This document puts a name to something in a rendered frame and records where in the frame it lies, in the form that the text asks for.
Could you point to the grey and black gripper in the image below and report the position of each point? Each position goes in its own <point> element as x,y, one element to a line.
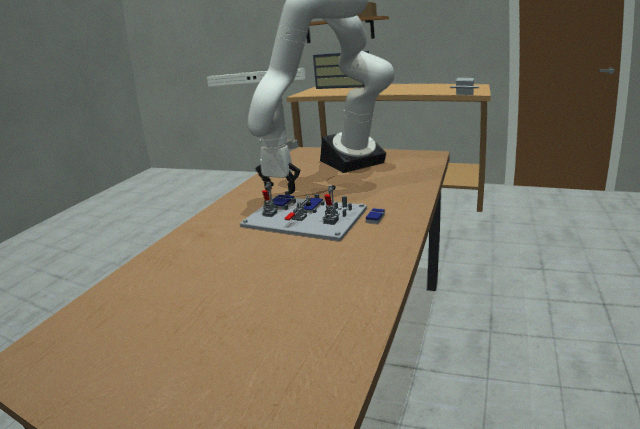
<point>276,162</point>

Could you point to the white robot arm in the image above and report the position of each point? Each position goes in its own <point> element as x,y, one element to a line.
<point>375,73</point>

